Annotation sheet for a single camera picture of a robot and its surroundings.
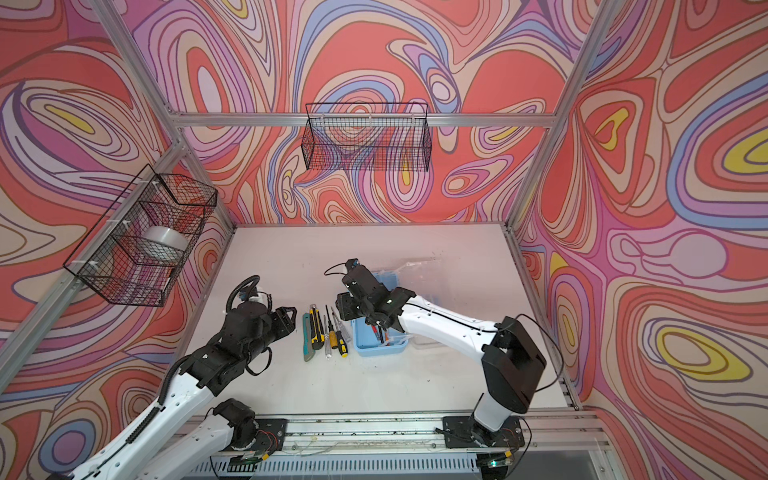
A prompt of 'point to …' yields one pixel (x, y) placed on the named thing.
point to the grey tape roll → (164, 243)
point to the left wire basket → (135, 251)
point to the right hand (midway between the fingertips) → (346, 309)
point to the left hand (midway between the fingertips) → (294, 311)
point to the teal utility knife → (308, 351)
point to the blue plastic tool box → (364, 341)
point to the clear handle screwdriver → (344, 330)
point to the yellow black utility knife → (316, 328)
